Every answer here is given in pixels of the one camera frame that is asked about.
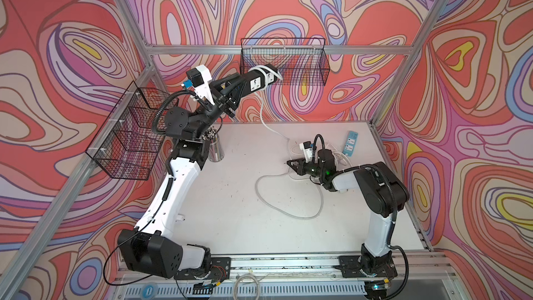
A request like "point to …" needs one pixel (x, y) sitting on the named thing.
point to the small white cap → (180, 218)
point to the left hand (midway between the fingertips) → (245, 81)
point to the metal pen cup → (216, 153)
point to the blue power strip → (350, 143)
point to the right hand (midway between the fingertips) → (289, 166)
